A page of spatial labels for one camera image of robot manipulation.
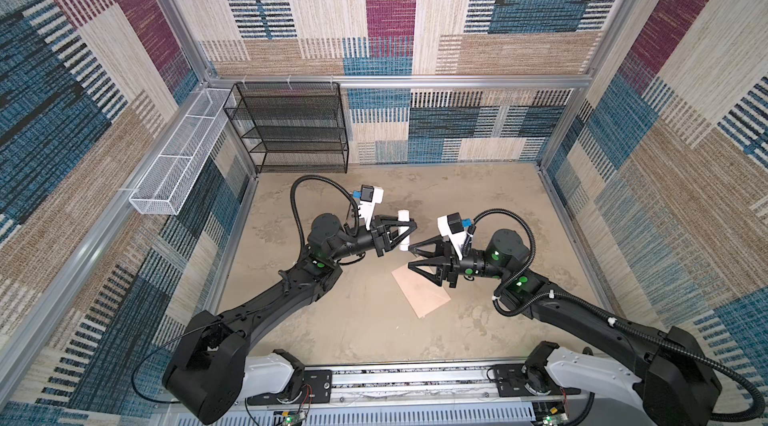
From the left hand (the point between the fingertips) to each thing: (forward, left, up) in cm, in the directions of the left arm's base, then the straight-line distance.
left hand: (416, 225), depth 66 cm
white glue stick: (+2, +2, +1) cm, 3 cm away
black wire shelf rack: (+52, +40, -14) cm, 67 cm away
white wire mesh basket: (+28, +75, -14) cm, 81 cm away
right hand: (-6, +1, -5) cm, 8 cm away
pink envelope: (-3, -4, -32) cm, 32 cm away
